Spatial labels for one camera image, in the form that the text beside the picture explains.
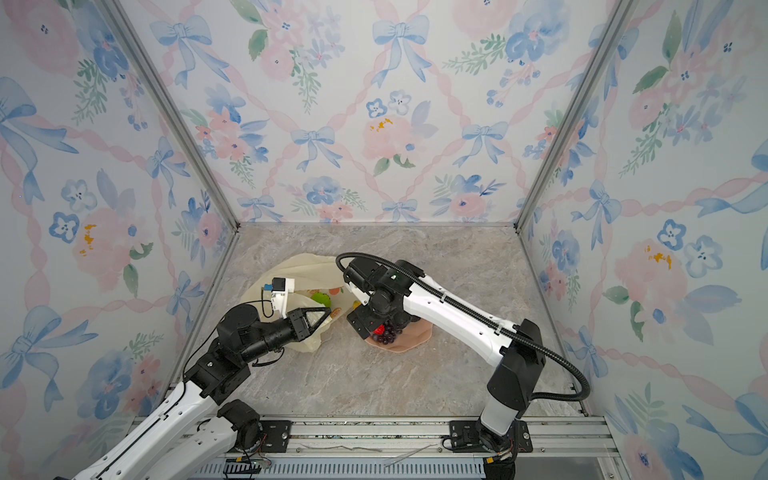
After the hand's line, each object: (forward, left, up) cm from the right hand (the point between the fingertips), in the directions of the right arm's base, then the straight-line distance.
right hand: (371, 313), depth 76 cm
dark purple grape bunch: (0, -4, -13) cm, 14 cm away
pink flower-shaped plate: (+2, -12, -16) cm, 20 cm away
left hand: (-4, +9, +8) cm, 13 cm away
